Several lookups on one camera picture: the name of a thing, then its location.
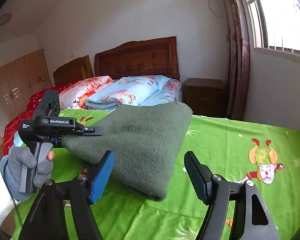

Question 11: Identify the barred window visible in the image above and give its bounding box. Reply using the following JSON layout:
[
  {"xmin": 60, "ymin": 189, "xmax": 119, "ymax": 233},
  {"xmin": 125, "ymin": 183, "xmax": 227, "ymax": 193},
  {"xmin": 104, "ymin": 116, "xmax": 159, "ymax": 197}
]
[{"xmin": 246, "ymin": 0, "xmax": 300, "ymax": 56}]

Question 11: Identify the light wooden wardrobe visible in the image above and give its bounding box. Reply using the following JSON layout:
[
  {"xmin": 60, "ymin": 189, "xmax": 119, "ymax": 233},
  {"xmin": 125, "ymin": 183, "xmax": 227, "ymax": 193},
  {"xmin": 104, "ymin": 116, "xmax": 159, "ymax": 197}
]
[{"xmin": 0, "ymin": 49, "xmax": 52, "ymax": 120}]

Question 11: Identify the red bed sheet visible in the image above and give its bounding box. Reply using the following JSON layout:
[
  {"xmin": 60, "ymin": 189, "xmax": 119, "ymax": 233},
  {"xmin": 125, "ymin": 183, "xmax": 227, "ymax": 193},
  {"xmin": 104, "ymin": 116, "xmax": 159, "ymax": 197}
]
[{"xmin": 2, "ymin": 80, "xmax": 79, "ymax": 155}]

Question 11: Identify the left hand grey glove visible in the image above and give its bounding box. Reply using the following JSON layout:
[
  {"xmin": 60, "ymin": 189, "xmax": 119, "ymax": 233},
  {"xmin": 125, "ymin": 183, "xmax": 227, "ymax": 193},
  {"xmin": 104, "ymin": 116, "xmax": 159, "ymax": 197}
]
[{"xmin": 0, "ymin": 144, "xmax": 55, "ymax": 202}]

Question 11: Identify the blue floral folded quilt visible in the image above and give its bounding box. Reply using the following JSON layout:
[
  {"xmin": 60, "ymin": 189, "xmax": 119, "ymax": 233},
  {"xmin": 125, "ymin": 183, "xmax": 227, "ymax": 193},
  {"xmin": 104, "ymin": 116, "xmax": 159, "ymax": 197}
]
[{"xmin": 85, "ymin": 75, "xmax": 182, "ymax": 110}]

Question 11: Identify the green cartoon bed sheet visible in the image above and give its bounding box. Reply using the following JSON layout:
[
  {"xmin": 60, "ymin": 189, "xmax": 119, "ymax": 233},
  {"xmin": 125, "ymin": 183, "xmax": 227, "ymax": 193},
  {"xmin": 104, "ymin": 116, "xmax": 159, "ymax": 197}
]
[{"xmin": 11, "ymin": 108, "xmax": 300, "ymax": 240}]

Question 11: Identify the small wooden headboard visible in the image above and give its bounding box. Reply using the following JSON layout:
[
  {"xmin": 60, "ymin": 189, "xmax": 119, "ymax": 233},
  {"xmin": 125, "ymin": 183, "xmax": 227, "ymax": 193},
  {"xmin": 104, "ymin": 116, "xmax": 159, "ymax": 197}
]
[{"xmin": 53, "ymin": 55, "xmax": 94, "ymax": 86}]

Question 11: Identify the green and white knit sweater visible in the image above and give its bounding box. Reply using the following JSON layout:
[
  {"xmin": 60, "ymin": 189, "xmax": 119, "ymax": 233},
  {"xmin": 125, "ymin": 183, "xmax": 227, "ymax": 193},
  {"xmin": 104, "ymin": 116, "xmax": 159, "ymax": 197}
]
[{"xmin": 61, "ymin": 102, "xmax": 192, "ymax": 201}]

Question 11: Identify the large wooden headboard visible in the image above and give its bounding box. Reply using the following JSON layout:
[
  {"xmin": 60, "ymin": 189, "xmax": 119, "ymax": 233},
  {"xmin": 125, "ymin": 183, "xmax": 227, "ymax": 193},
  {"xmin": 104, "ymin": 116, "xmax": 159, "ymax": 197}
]
[{"xmin": 94, "ymin": 36, "xmax": 180, "ymax": 80}]

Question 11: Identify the pink floral curtain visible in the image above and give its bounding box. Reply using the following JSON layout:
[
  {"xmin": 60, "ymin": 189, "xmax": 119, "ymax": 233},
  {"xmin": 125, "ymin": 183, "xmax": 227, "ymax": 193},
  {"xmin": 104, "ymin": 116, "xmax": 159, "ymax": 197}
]
[{"xmin": 224, "ymin": 0, "xmax": 250, "ymax": 120}]

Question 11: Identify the pink floral folded quilt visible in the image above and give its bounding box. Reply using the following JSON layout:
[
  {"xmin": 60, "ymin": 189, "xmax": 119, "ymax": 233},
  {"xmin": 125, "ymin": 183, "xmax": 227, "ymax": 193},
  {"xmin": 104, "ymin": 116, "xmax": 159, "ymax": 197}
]
[{"xmin": 59, "ymin": 76, "xmax": 114, "ymax": 110}]

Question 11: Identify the dark wooden nightstand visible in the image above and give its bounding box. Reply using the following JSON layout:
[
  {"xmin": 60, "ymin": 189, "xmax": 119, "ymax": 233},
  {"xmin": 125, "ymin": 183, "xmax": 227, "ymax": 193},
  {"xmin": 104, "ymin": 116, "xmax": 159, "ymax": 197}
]
[{"xmin": 184, "ymin": 78, "xmax": 226, "ymax": 118}]

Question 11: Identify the round ceiling lamp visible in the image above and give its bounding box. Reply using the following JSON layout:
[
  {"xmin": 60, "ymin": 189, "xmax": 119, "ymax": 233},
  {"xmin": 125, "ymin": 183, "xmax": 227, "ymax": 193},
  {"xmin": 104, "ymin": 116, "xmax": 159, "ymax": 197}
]
[{"xmin": 0, "ymin": 13, "xmax": 12, "ymax": 26}]

